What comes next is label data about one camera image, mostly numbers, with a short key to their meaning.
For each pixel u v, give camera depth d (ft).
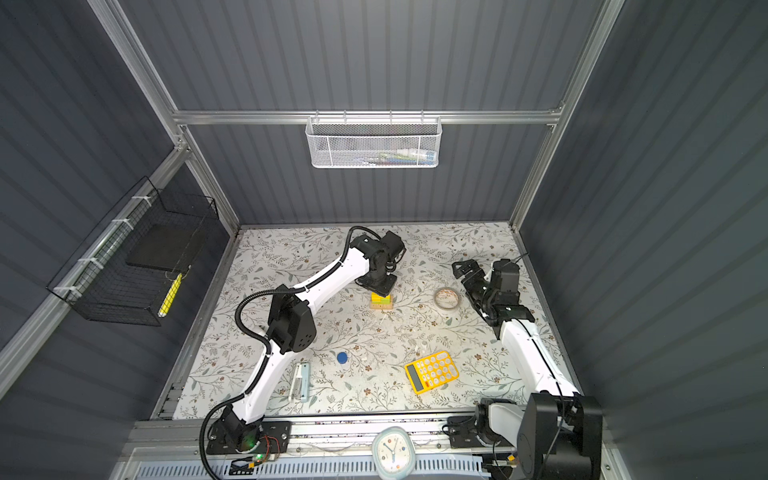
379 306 3.16
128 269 2.36
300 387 2.59
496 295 2.10
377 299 3.16
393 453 2.27
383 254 2.31
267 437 2.37
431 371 2.72
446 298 3.25
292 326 1.88
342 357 2.85
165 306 2.20
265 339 2.03
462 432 2.42
